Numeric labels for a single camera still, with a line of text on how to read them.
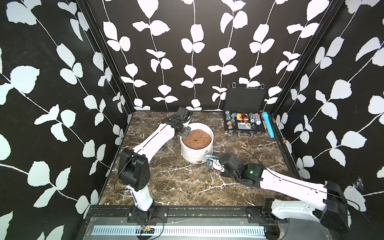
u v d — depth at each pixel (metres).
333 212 0.39
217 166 0.66
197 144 0.88
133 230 0.70
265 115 1.14
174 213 0.75
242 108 1.17
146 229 0.70
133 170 0.46
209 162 0.67
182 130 0.66
